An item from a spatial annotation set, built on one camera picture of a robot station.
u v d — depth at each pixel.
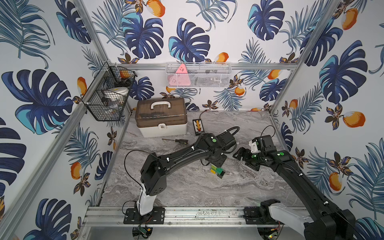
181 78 0.89
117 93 0.80
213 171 0.86
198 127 1.09
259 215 0.72
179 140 1.01
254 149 0.71
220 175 0.85
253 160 0.67
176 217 0.76
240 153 0.72
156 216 0.76
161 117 0.89
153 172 0.45
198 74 0.97
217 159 0.66
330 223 0.39
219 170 0.84
